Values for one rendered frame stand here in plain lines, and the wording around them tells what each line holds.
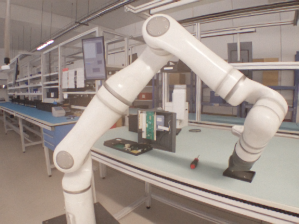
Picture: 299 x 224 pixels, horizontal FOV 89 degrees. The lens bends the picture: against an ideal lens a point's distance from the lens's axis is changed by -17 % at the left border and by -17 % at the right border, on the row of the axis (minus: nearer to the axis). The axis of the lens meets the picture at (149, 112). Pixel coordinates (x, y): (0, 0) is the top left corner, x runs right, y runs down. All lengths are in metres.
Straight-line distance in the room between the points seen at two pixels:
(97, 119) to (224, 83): 0.31
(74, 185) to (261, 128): 0.50
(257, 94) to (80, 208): 0.57
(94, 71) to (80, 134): 1.79
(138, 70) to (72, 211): 0.46
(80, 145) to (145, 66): 0.27
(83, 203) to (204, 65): 0.51
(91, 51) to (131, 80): 1.81
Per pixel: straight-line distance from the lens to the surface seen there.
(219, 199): 0.69
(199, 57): 0.41
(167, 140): 0.98
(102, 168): 2.78
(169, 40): 0.43
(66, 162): 0.53
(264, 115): 0.39
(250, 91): 0.41
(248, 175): 0.77
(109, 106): 0.45
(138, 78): 0.47
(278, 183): 0.76
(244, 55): 2.65
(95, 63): 2.23
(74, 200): 0.60
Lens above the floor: 1.32
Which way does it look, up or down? 7 degrees down
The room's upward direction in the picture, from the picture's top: straight up
